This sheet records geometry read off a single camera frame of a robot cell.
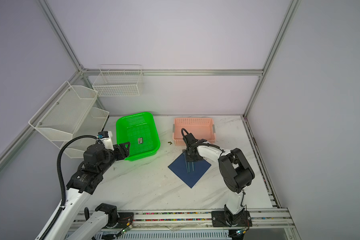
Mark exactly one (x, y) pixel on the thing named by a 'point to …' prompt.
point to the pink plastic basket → (201, 128)
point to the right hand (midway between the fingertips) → (190, 157)
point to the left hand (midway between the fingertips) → (123, 145)
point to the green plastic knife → (192, 165)
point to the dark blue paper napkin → (179, 167)
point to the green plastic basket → (139, 130)
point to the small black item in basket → (140, 140)
